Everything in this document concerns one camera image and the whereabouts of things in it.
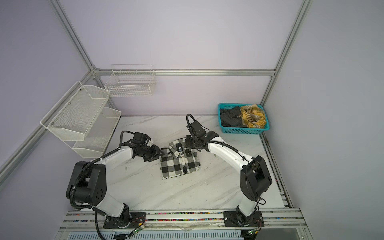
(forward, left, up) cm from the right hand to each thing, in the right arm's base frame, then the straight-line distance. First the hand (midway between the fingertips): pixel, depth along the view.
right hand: (186, 142), depth 85 cm
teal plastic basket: (+18, -39, -9) cm, 44 cm away
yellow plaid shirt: (+26, -45, -5) cm, 52 cm away
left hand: (-4, +16, -9) cm, 19 cm away
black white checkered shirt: (-7, +5, -7) cm, 11 cm away
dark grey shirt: (+29, -31, -8) cm, 44 cm away
